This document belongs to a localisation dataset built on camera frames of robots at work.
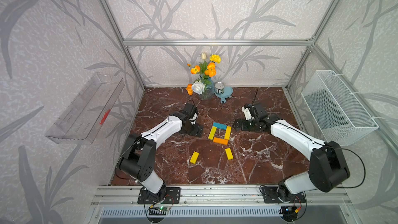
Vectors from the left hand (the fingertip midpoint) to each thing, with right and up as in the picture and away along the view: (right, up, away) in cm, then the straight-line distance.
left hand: (196, 131), depth 89 cm
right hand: (+25, +4, -1) cm, 25 cm away
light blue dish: (+22, +24, +27) cm, 42 cm away
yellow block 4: (+19, -12, -3) cm, 23 cm away
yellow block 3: (-1, -13, -4) cm, 14 cm away
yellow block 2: (+20, -2, +6) cm, 21 cm away
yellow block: (+10, -2, +6) cm, 12 cm away
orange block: (+15, -6, +2) cm, 16 cm away
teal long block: (+15, +2, +7) cm, 17 cm away
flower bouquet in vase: (+5, +26, -5) cm, 27 cm away
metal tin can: (+15, +28, +26) cm, 41 cm away
